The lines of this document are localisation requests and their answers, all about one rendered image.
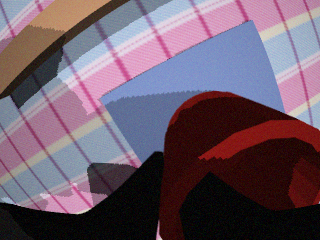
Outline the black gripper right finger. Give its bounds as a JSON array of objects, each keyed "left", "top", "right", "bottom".
[{"left": 179, "top": 171, "right": 320, "bottom": 240}]

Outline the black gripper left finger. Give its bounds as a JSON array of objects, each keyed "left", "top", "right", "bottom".
[{"left": 0, "top": 151, "right": 164, "bottom": 240}]

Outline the red cup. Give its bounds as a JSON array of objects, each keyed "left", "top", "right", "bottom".
[{"left": 159, "top": 91, "right": 320, "bottom": 240}]

